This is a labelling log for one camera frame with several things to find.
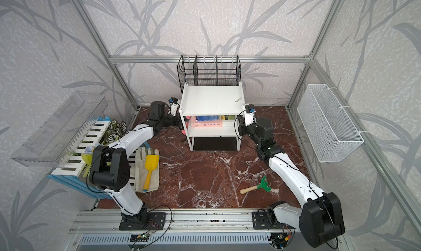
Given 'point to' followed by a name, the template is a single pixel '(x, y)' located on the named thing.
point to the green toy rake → (263, 184)
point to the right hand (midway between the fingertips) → (239, 115)
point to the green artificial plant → (87, 158)
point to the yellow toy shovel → (151, 163)
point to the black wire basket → (209, 70)
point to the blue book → (206, 118)
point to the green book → (231, 117)
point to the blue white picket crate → (72, 172)
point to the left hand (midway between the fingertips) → (187, 116)
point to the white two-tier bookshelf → (212, 112)
